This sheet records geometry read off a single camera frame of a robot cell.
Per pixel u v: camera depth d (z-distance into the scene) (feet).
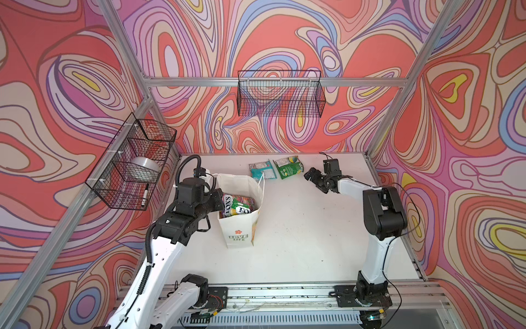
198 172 1.93
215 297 2.40
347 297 2.39
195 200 1.69
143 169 2.30
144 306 1.25
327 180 2.70
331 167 2.67
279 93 3.15
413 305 2.44
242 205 2.40
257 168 3.57
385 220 1.77
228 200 2.63
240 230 2.39
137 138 2.41
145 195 2.36
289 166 3.57
